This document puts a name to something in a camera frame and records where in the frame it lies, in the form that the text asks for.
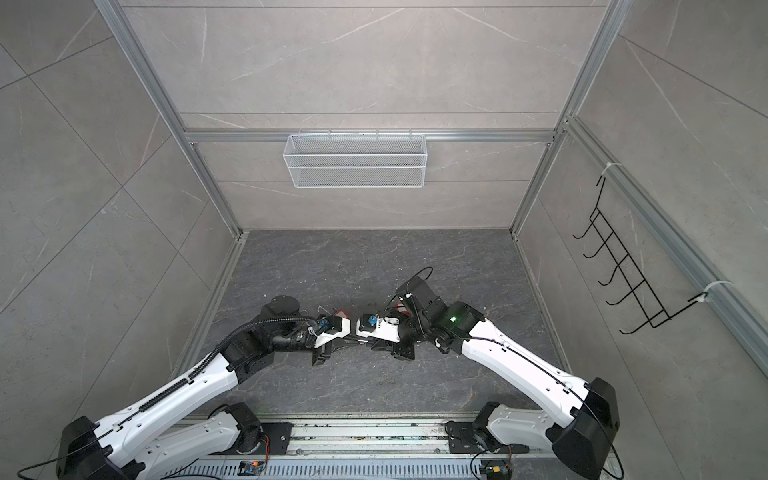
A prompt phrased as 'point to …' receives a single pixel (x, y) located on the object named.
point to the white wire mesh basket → (355, 162)
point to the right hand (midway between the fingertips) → (377, 337)
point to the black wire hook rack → (652, 310)
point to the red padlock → (341, 313)
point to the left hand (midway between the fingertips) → (357, 332)
